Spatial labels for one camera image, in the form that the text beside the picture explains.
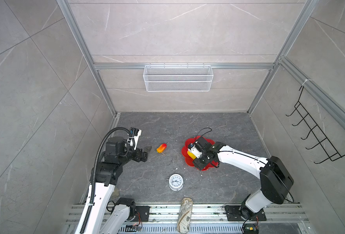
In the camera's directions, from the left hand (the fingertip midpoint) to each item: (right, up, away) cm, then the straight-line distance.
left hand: (141, 141), depth 70 cm
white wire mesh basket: (+18, +41, +30) cm, 54 cm away
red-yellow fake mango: (+8, -8, +25) cm, 27 cm away
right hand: (+31, -14, +17) cm, 38 cm away
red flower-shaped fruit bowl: (+26, -15, +20) cm, 36 cm away
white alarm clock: (+17, -25, +11) cm, 32 cm away
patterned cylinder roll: (+22, -37, 0) cm, 43 cm away
